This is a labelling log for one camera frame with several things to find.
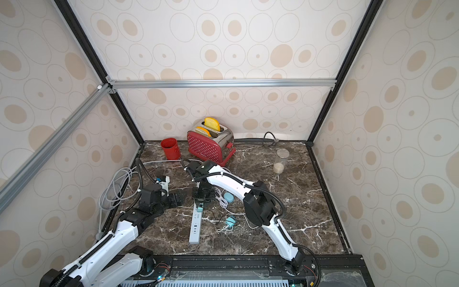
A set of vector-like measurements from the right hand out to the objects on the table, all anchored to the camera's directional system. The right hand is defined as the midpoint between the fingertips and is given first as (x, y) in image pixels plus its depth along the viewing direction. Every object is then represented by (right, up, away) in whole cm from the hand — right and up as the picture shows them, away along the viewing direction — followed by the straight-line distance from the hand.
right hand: (202, 202), depth 85 cm
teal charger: (-1, -2, -3) cm, 4 cm away
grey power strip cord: (-49, +7, +18) cm, 52 cm away
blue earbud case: (+12, +1, +7) cm, 14 cm away
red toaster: (+6, +27, +12) cm, 30 cm away
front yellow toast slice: (-3, +38, +18) cm, 42 cm away
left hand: (-8, +6, -3) cm, 10 cm away
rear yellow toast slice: (+3, +41, +17) cm, 45 cm away
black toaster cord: (+31, +34, +39) cm, 60 cm away
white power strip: (-3, -10, -3) cm, 11 cm away
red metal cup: (-22, +26, +22) cm, 40 cm away
